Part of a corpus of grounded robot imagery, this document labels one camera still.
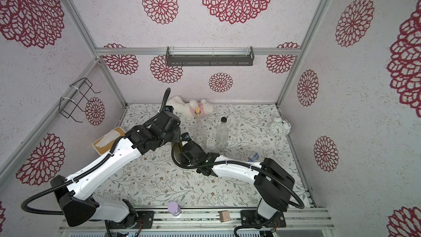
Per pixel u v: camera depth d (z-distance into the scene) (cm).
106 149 91
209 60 88
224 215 73
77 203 40
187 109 105
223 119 78
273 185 43
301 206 40
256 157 95
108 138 95
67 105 73
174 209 69
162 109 55
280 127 95
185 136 71
